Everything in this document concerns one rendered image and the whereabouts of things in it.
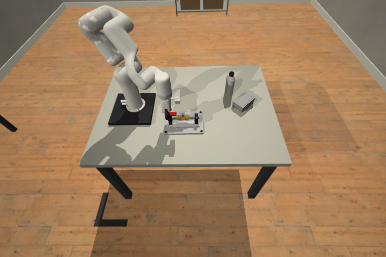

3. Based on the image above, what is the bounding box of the grey bottle with black cap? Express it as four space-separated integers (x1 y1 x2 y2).
225 71 235 96

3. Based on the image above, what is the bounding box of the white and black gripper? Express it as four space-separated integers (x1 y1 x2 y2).
160 99 172 120

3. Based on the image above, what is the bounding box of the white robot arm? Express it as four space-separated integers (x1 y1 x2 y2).
78 5 180 112

